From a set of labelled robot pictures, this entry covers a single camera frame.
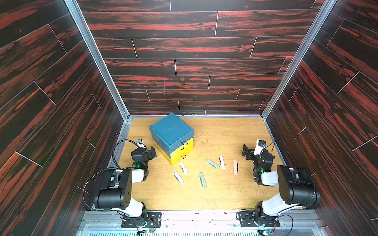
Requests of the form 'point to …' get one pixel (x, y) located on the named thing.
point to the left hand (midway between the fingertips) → (146, 147)
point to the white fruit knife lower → (179, 178)
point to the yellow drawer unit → (179, 154)
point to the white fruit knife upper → (185, 169)
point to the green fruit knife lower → (203, 180)
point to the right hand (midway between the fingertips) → (255, 145)
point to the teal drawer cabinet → (171, 132)
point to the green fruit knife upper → (212, 163)
